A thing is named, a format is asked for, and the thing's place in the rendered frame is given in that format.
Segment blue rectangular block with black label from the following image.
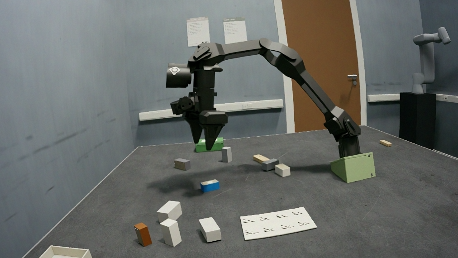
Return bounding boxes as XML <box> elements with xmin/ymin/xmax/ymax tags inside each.
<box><xmin>200</xmin><ymin>179</ymin><xmax>219</xmax><ymax>192</ymax></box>

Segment white flat card with black marks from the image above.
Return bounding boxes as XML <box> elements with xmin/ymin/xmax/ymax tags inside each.
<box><xmin>240</xmin><ymin>207</ymin><xmax>317</xmax><ymax>241</ymax></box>

